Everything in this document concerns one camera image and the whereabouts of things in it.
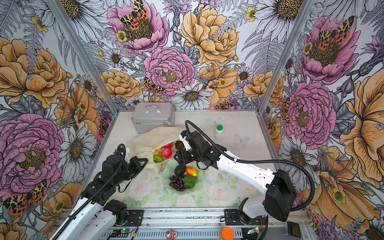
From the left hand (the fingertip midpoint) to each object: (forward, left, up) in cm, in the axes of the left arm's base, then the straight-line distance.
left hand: (148, 164), depth 76 cm
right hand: (+1, -16, +2) cm, 17 cm away
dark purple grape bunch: (-7, -14, -8) cm, 18 cm away
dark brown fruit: (+18, -14, -11) cm, 25 cm away
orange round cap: (-29, -36, -4) cm, 46 cm away
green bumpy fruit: (+7, -2, -8) cm, 11 cm away
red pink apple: (+13, -6, -11) cm, 18 cm away
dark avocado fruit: (+1, -15, -10) cm, 18 cm away
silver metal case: (+34, +8, -1) cm, 35 cm away
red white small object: (-28, -13, -10) cm, 33 cm away
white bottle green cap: (+24, -39, -6) cm, 46 cm away
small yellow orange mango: (+1, -22, -11) cm, 24 cm away
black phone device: (-27, -68, -13) cm, 75 cm away
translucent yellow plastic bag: (+10, +3, +4) cm, 11 cm away
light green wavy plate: (+1, -8, -12) cm, 15 cm away
